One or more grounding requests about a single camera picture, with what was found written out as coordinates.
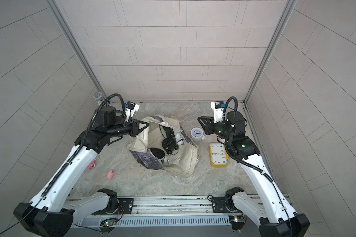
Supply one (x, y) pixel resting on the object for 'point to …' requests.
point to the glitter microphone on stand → (98, 97)
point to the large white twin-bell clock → (180, 138)
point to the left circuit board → (108, 222)
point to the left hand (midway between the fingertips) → (150, 123)
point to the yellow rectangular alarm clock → (218, 157)
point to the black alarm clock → (168, 143)
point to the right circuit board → (237, 221)
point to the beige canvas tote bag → (183, 161)
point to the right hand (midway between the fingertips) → (198, 119)
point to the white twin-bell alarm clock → (197, 134)
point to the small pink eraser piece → (110, 174)
